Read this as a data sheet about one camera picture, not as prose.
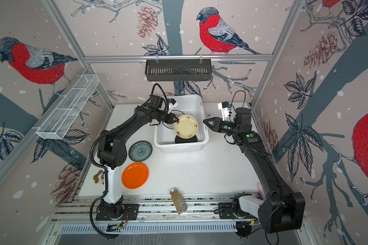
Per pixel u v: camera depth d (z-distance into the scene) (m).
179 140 0.97
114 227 0.71
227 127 0.64
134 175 0.84
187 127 0.92
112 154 0.54
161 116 0.81
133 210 0.73
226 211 0.73
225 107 0.67
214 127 0.66
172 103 0.86
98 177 0.82
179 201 0.73
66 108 0.77
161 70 1.07
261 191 0.79
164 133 1.04
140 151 0.95
